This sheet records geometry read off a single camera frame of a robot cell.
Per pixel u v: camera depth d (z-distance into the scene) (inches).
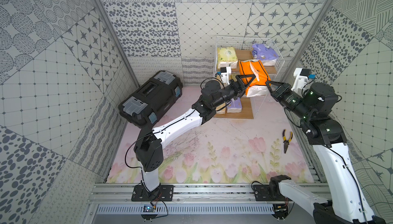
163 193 29.0
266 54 28.9
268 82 23.2
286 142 35.6
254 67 24.3
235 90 23.3
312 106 16.7
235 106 39.8
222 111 39.6
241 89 22.2
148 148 17.6
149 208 28.2
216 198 28.8
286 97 20.0
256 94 24.2
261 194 29.0
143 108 33.8
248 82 22.8
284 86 19.8
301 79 20.2
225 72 24.8
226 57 28.0
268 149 35.0
